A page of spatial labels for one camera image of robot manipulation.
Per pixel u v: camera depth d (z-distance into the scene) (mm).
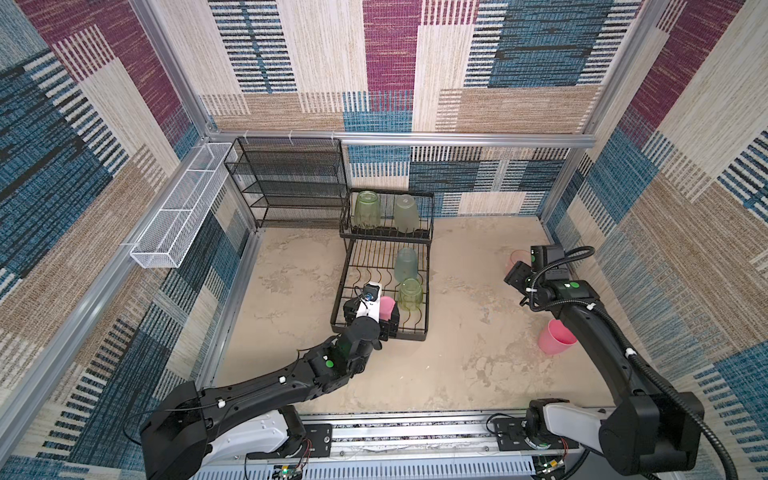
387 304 828
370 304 639
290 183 1116
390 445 731
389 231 914
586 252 623
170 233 720
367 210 869
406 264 934
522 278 743
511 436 731
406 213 886
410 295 887
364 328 569
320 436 744
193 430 405
